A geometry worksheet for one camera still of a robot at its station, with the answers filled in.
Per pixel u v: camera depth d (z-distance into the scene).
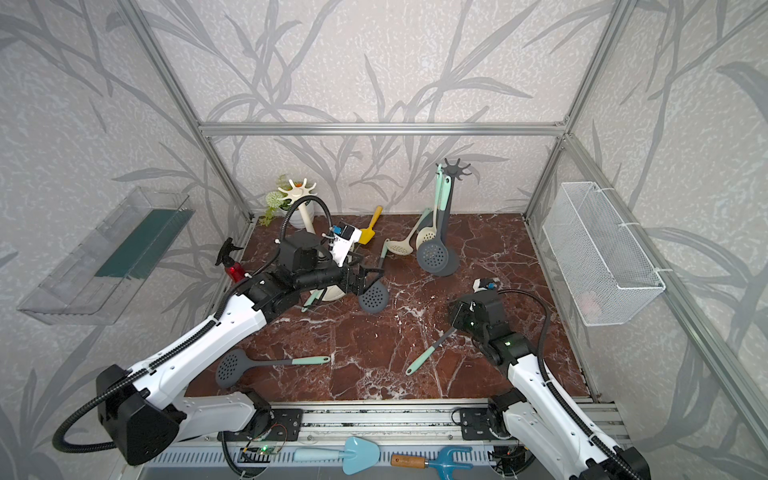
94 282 0.64
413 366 0.83
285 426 0.73
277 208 1.08
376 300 0.94
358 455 0.70
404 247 1.09
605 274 0.62
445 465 0.68
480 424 0.73
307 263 0.56
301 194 0.71
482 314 0.61
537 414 0.50
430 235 0.96
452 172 0.76
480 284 0.75
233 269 0.94
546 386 0.49
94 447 0.42
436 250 0.91
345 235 0.62
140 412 0.37
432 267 0.91
